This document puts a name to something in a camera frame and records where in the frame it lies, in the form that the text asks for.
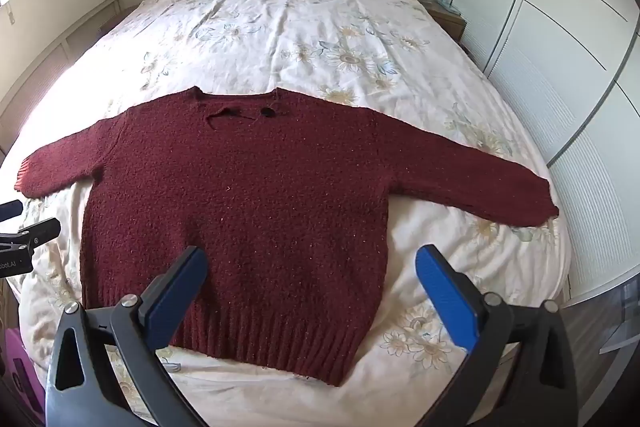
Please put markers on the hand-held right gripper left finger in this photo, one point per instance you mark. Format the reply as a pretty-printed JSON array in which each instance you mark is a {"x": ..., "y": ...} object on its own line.
[{"x": 176, "y": 297}]

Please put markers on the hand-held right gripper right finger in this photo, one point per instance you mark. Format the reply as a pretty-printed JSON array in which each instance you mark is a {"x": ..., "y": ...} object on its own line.
[{"x": 445, "y": 302}]

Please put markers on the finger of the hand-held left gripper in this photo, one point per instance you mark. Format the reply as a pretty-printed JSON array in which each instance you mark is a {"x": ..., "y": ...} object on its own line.
[
  {"x": 10, "y": 210},
  {"x": 40, "y": 232}
]

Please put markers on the maroon knit sweater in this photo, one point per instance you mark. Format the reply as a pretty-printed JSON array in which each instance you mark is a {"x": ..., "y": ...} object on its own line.
[{"x": 240, "y": 207}]

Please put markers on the purple box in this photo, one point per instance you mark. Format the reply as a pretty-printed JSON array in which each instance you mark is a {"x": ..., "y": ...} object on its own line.
[{"x": 20, "y": 372}]

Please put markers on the glass side table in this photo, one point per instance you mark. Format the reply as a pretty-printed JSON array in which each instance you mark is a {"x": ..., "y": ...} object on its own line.
[{"x": 607, "y": 312}]

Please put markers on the wooden nightstand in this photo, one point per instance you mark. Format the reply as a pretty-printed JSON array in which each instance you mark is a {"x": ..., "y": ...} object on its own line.
[{"x": 450, "y": 24}]

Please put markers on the white sliding wardrobe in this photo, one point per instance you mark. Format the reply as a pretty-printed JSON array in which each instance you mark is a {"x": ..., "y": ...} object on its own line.
[{"x": 575, "y": 32}]

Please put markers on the floral white duvet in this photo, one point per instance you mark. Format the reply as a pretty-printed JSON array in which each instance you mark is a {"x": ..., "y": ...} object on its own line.
[{"x": 300, "y": 7}]

